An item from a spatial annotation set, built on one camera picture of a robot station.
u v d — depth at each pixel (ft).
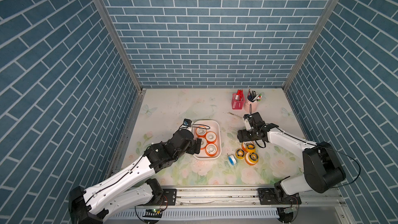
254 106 3.33
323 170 1.44
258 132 2.19
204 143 2.93
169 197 2.40
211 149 2.90
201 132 3.09
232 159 2.69
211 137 3.07
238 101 3.54
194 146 2.14
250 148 2.83
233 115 3.45
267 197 2.41
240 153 2.88
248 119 2.47
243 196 2.47
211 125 3.16
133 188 1.89
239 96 3.45
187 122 2.11
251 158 2.71
